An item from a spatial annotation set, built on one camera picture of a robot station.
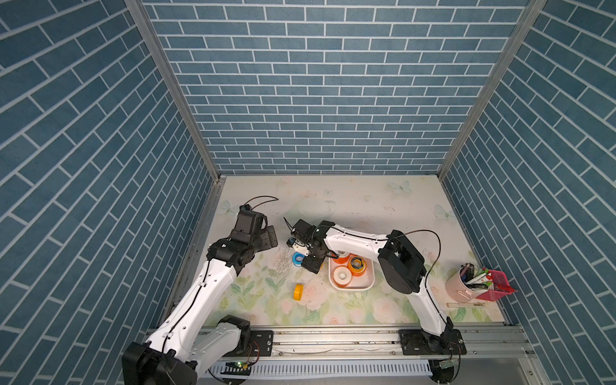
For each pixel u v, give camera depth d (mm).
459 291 777
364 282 866
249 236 578
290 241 841
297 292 802
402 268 535
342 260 894
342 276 869
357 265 873
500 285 790
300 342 752
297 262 905
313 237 671
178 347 388
